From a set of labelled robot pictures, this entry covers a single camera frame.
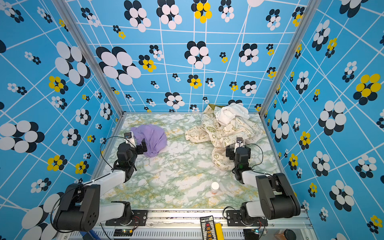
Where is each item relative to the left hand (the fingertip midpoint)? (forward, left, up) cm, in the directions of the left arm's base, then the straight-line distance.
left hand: (137, 139), depth 88 cm
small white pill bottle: (-26, -45, -7) cm, 53 cm away
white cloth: (+20, -57, +1) cm, 60 cm away
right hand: (-1, -62, -6) cm, 63 cm away
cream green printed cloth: (+8, -52, -7) cm, 53 cm away
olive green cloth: (+39, -49, -8) cm, 63 cm away
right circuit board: (-45, -62, -13) cm, 78 cm away
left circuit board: (-44, 0, -16) cm, 47 cm away
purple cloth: (+7, -8, -8) cm, 13 cm away
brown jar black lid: (-46, -73, -4) cm, 86 cm away
